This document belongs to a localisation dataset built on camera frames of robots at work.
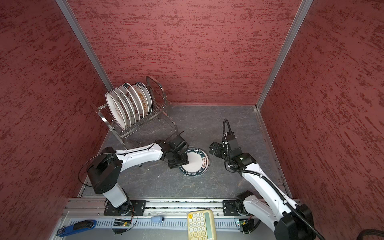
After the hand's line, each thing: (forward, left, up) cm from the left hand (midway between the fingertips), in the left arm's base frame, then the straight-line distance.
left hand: (184, 167), depth 84 cm
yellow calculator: (-27, -10, -1) cm, 29 cm away
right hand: (+6, -17, +9) cm, 20 cm away
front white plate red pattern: (+18, +35, +28) cm, 48 cm away
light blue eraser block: (-25, +11, -1) cm, 28 cm away
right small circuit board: (-27, -33, -5) cm, 43 cm away
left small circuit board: (-26, +31, -7) cm, 41 cm away
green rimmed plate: (+4, -9, -4) cm, 10 cm away
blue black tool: (-28, +44, +1) cm, 53 cm away
